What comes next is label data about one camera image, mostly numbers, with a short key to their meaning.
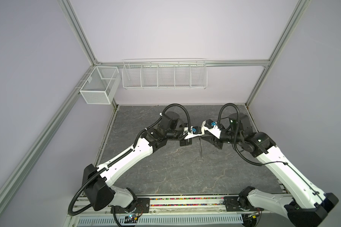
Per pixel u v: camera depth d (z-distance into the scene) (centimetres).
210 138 60
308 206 39
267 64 94
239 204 72
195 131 55
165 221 158
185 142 60
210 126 56
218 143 59
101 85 102
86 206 43
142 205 74
